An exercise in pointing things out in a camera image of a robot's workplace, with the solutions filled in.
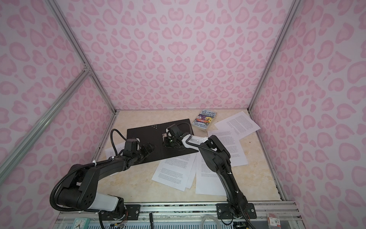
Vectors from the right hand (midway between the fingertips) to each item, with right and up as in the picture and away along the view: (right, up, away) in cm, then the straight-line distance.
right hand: (163, 143), depth 96 cm
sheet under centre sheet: (+19, -17, -9) cm, 27 cm away
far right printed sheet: (+56, +11, +15) cm, 59 cm away
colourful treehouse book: (+29, +16, +14) cm, 36 cm away
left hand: (-7, -2, -3) cm, 8 cm away
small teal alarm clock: (-35, -35, -27) cm, 56 cm away
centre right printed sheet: (+28, -22, -10) cm, 37 cm away
